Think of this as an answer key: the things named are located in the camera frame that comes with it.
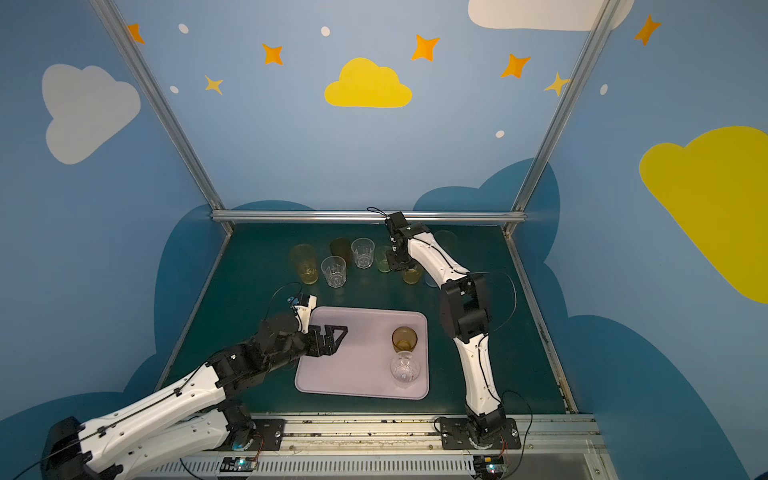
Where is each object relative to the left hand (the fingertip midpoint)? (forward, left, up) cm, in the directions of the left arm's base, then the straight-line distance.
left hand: (339, 331), depth 75 cm
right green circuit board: (-26, -37, -17) cm, 49 cm away
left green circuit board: (-27, +23, -17) cm, 39 cm away
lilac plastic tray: (-2, -5, -19) cm, 19 cm away
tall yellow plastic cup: (+31, +17, -10) cm, 36 cm away
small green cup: (+34, -10, -13) cm, 38 cm away
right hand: (+29, -17, -7) cm, 35 cm away
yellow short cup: (+30, -21, -17) cm, 41 cm away
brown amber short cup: (+5, -18, -14) cm, 23 cm away
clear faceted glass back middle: (+40, -3, -14) cm, 42 cm away
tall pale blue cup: (+6, -22, +16) cm, 27 cm away
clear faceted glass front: (-3, -18, -16) cm, 24 cm away
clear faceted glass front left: (+30, +7, -14) cm, 34 cm away
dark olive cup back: (+36, +4, -9) cm, 37 cm away
